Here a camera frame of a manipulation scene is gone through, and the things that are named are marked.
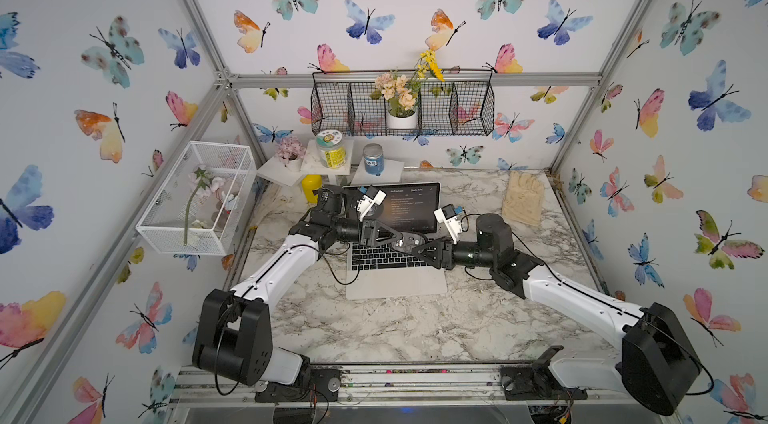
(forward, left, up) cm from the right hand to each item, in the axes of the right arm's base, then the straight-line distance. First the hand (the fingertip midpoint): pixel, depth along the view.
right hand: (419, 248), depth 73 cm
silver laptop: (+5, +7, -22) cm, 24 cm away
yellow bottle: (+29, +36, -10) cm, 47 cm away
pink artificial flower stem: (+11, +54, +10) cm, 56 cm away
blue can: (+31, +14, -1) cm, 34 cm away
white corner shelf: (+32, +49, -9) cm, 59 cm away
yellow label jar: (+27, +26, +7) cm, 38 cm away
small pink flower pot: (+30, +39, +3) cm, 49 cm away
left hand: (+2, +5, +1) cm, 6 cm away
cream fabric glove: (+35, -39, -23) cm, 57 cm away
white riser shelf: (+32, +9, -7) cm, 34 cm away
